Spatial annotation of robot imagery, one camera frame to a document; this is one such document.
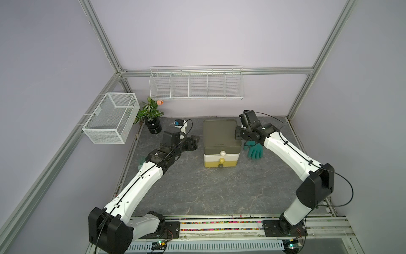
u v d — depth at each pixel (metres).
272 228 0.75
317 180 0.43
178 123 0.67
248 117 0.63
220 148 0.81
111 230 0.38
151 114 0.93
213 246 1.58
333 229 0.76
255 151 0.99
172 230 0.73
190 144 0.67
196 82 0.99
